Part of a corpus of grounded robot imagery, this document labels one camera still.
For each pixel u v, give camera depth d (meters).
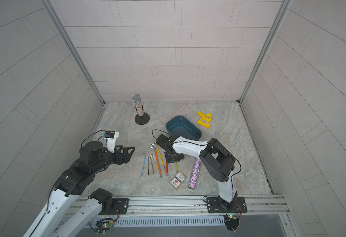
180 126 1.02
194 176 0.78
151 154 0.89
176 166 0.84
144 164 0.85
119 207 0.71
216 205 0.67
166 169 0.83
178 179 0.78
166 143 0.64
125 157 0.60
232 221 0.69
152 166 0.84
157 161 0.87
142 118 1.05
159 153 0.89
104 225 0.65
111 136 0.59
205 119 1.05
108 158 0.57
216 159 0.47
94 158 0.49
